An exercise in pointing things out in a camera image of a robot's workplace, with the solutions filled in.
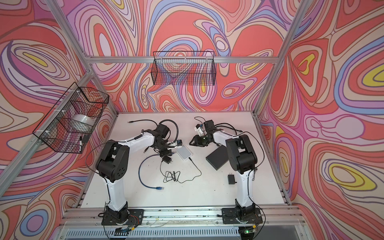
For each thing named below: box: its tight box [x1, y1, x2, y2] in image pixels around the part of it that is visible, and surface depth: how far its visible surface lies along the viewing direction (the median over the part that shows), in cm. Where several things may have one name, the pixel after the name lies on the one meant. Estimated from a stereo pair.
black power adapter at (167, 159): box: [162, 155, 173, 165], surface depth 95 cm
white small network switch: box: [175, 144, 193, 160], surface depth 95 cm
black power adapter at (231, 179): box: [227, 174, 237, 185], surface depth 86 cm
